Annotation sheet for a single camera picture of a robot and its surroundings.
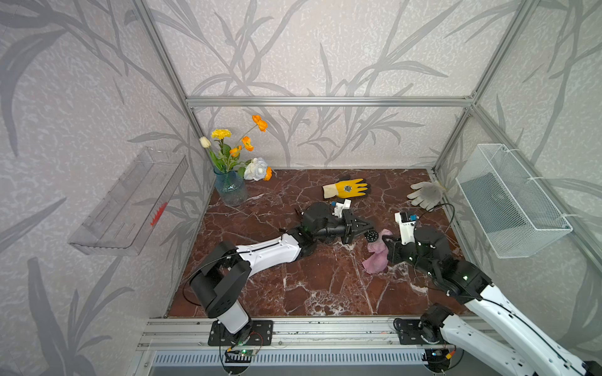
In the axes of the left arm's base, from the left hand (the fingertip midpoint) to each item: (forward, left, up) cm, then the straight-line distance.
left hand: (374, 229), depth 69 cm
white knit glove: (+33, -36, -25) cm, 55 cm away
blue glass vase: (+29, +53, -16) cm, 63 cm away
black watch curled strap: (-1, 0, -3) cm, 3 cm away
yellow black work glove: (+36, +3, -25) cm, 44 cm away
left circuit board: (-28, +40, -27) cm, 56 cm away
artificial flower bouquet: (+31, +52, -1) cm, 60 cm away
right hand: (+1, -4, -5) cm, 7 cm away
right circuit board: (-30, -21, -28) cm, 46 cm away
